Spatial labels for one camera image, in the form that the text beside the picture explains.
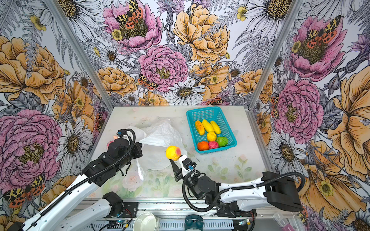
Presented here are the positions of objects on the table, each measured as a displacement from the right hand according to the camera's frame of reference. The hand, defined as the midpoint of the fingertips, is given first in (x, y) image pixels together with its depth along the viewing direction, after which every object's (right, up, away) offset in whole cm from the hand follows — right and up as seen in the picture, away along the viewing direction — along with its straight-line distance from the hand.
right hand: (173, 157), depth 68 cm
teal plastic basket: (+26, +22, +44) cm, 55 cm away
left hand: (-17, +3, +8) cm, 19 cm away
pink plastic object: (+52, -31, +2) cm, 61 cm away
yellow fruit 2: (+20, +13, +37) cm, 44 cm away
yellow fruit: (+27, +11, +35) cm, 45 cm away
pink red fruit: (+22, +2, +24) cm, 33 cm away
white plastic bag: (-10, +8, +9) cm, 15 cm away
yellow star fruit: (+22, +7, +29) cm, 37 cm away
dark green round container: (+9, -28, -4) cm, 29 cm away
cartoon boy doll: (-41, +6, +29) cm, 51 cm away
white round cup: (-14, -33, +5) cm, 36 cm away
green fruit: (+29, +4, +26) cm, 39 cm away
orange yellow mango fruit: (+15, +12, +36) cm, 41 cm away
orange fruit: (+16, +2, +24) cm, 28 cm away
